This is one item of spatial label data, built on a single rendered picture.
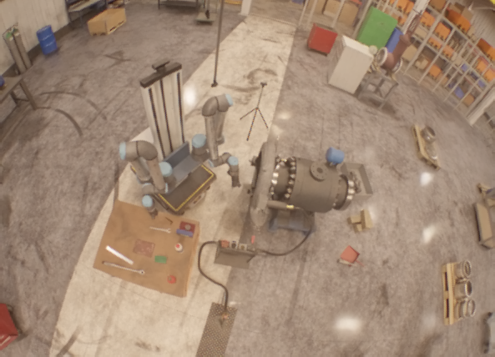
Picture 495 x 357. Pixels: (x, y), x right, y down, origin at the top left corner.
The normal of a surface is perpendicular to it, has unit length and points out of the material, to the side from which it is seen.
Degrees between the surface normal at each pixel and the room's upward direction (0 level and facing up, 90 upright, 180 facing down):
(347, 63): 90
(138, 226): 0
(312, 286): 0
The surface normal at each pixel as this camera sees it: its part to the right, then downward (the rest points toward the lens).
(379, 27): -0.25, 0.80
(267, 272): 0.16, -0.53
